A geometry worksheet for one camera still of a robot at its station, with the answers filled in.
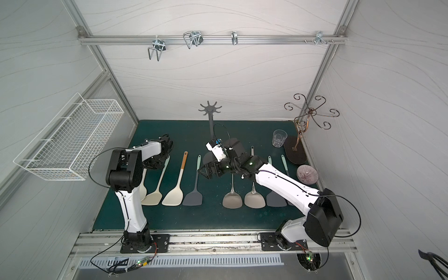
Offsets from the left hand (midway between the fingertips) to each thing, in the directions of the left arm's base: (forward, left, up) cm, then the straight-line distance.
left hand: (146, 167), depth 95 cm
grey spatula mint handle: (-16, -68, -2) cm, 70 cm away
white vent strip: (-42, -27, -4) cm, 50 cm away
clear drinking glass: (+23, -77, +1) cm, 80 cm away
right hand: (-10, -36, +19) cm, 42 cm away
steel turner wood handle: (-17, -48, -2) cm, 51 cm away
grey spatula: (-16, -29, -1) cm, 33 cm away
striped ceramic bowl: (-2, -89, -2) cm, 89 cm away
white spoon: (-16, -19, -2) cm, 25 cm away
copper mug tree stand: (+42, -98, -5) cm, 107 cm away
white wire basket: (-9, +18, +29) cm, 36 cm away
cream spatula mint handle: (-17, -9, -1) cm, 19 cm away
